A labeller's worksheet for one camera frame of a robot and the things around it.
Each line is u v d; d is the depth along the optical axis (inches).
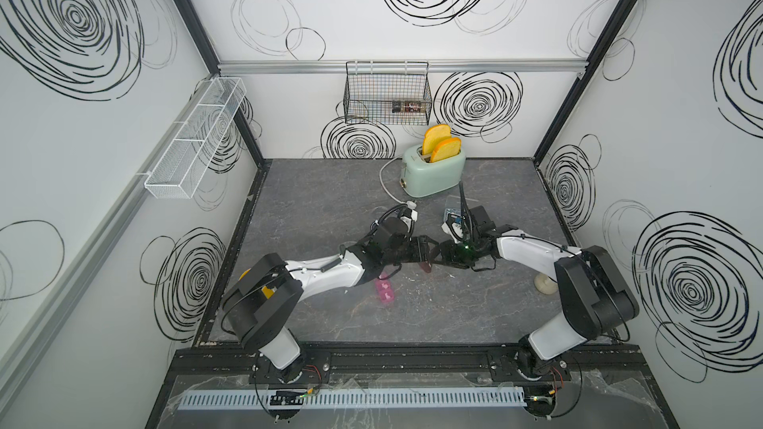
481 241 26.9
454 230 31.1
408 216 29.8
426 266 35.0
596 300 17.7
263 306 17.3
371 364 29.7
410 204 41.2
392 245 26.4
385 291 33.4
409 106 35.9
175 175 27.9
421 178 39.9
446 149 37.9
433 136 39.0
